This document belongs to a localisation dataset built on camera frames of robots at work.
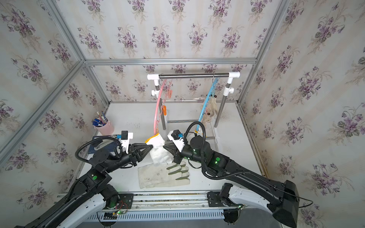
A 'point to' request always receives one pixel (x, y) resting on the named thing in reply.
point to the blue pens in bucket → (101, 120)
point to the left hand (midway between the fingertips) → (153, 149)
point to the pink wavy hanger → (154, 126)
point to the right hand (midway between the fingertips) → (167, 146)
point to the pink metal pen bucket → (107, 129)
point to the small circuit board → (113, 216)
